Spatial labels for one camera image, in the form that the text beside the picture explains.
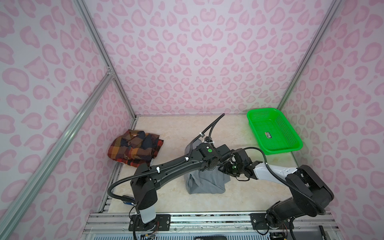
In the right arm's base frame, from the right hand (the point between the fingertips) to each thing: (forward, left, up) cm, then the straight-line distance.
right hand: (221, 169), depth 88 cm
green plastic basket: (+29, -39, -3) cm, 49 cm away
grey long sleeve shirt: (-6, +6, -2) cm, 9 cm away
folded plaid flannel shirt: (+11, +53, +5) cm, 54 cm away
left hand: (-1, +12, +14) cm, 18 cm away
